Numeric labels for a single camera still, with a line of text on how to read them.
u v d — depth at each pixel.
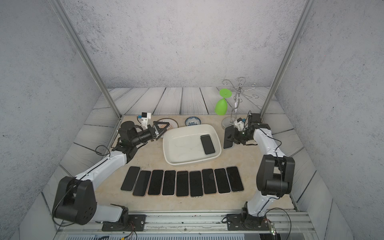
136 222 0.74
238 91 0.91
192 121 1.15
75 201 0.42
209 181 0.87
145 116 0.74
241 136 0.76
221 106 0.95
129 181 0.87
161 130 0.69
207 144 1.02
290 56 0.86
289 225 0.72
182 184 0.85
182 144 1.02
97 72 0.96
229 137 0.86
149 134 0.71
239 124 0.83
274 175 0.46
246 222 0.67
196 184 0.86
